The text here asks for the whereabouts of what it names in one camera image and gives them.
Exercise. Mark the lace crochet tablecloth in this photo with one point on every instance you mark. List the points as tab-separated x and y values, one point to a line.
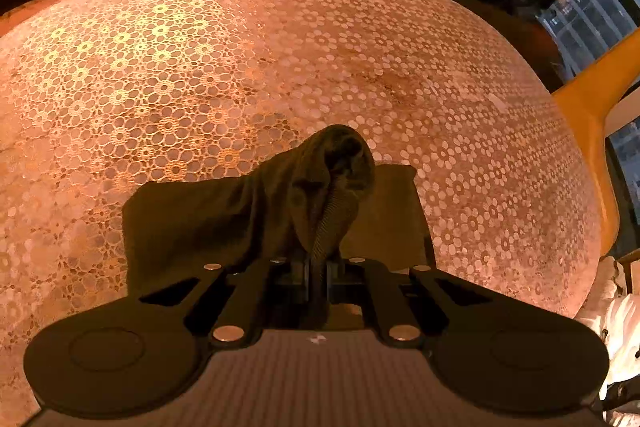
100	96

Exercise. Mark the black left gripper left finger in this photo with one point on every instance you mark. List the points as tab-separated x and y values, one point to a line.
265	292

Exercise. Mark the brown two-tone long-sleeve shirt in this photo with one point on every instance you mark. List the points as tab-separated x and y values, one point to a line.
174	228

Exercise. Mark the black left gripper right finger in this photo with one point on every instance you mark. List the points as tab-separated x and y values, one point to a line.
369	285

